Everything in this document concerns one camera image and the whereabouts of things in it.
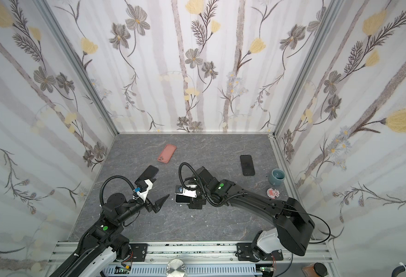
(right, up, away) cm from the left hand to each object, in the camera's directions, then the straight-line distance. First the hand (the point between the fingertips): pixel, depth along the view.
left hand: (158, 183), depth 73 cm
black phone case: (+47, +5, +35) cm, 59 cm away
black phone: (-14, 0, +27) cm, 30 cm away
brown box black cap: (+62, -30, -11) cm, 69 cm away
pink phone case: (-5, +12, +38) cm, 40 cm away
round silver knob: (+11, -26, -15) cm, 32 cm away
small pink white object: (+56, -9, +16) cm, 59 cm away
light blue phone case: (+10, -5, -5) cm, 12 cm away
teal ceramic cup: (+61, -1, +22) cm, 65 cm away
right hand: (+12, -2, +5) cm, 13 cm away
